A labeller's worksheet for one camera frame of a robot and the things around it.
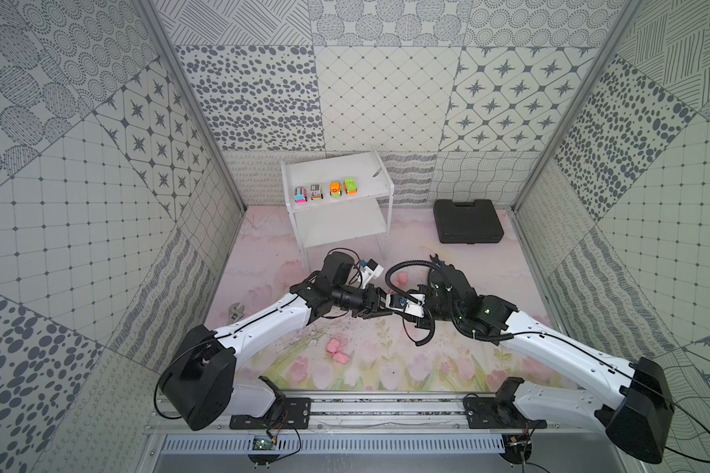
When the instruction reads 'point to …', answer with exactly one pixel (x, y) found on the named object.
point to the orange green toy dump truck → (350, 185)
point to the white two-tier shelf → (336, 197)
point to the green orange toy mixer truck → (335, 189)
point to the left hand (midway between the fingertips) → (403, 318)
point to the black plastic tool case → (468, 223)
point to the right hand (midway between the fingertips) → (402, 302)
